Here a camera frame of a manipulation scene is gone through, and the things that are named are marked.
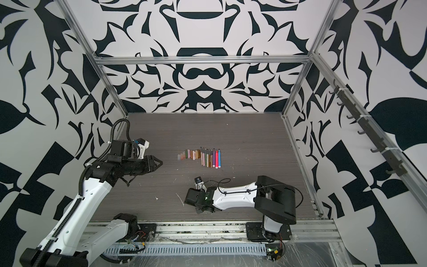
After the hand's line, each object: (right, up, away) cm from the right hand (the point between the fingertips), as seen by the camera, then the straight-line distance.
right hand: (201, 203), depth 82 cm
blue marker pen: (+9, +20, +14) cm, 26 cm away
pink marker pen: (0, +21, +16) cm, 26 cm away
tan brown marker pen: (-1, +21, +17) cm, 27 cm away
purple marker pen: (+6, +20, +16) cm, 26 cm away
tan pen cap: (-4, +22, +17) cm, 28 cm away
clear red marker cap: (-12, +21, +16) cm, 29 cm away
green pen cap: (-10, +22, +17) cm, 30 cm away
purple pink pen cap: (-9, +22, +17) cm, 29 cm away
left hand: (-18, +22, -8) cm, 30 cm away
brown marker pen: (+3, +20, +15) cm, 25 cm away
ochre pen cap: (-7, +22, +17) cm, 28 cm away
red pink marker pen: (+8, +19, +14) cm, 25 cm away
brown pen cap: (-2, +22, +17) cm, 28 cm away
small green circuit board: (+32, -15, -11) cm, 37 cm away
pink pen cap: (-6, +21, +16) cm, 27 cm away
